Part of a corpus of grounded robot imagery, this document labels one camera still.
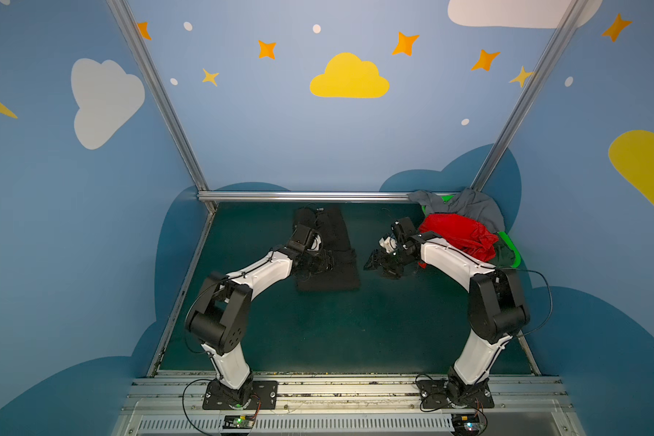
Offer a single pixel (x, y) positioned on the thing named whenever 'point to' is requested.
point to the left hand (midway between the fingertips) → (336, 265)
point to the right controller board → (466, 424)
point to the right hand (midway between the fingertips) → (374, 268)
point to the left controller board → (238, 421)
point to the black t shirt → (331, 222)
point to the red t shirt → (463, 234)
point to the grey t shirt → (469, 203)
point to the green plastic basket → (508, 254)
